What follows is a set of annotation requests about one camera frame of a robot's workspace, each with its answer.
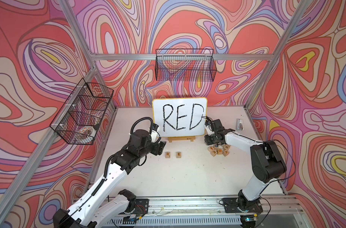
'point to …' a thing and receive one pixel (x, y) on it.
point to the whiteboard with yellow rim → (180, 117)
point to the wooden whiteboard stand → (191, 138)
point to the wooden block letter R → (168, 155)
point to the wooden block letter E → (178, 155)
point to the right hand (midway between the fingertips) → (209, 142)
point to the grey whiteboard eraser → (239, 125)
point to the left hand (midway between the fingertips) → (161, 140)
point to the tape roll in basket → (89, 130)
